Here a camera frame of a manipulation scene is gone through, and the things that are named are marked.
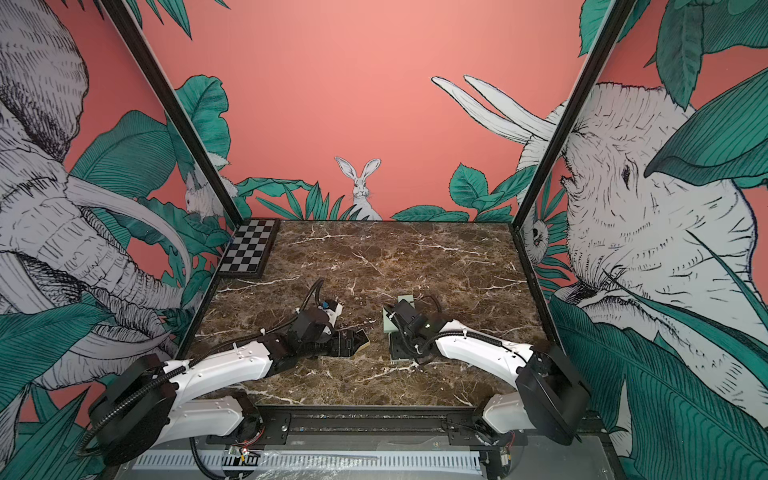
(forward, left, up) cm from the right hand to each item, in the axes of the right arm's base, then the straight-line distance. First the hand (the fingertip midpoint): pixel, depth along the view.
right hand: (392, 346), depth 83 cm
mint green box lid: (+6, +1, 0) cm, 6 cm away
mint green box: (-3, -2, -5) cm, 6 cm away
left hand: (+2, +10, +1) cm, 11 cm away
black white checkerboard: (+37, +53, -1) cm, 65 cm away
